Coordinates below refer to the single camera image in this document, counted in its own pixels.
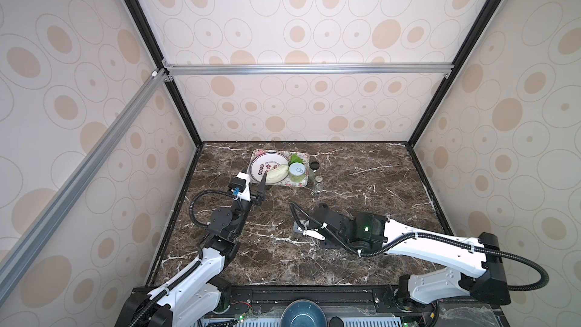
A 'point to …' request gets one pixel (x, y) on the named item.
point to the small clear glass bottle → (318, 184)
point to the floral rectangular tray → (287, 181)
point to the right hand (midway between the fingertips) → (321, 222)
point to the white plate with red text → (262, 163)
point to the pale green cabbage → (277, 174)
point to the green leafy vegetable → (295, 158)
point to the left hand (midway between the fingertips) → (260, 169)
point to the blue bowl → (303, 312)
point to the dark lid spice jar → (315, 169)
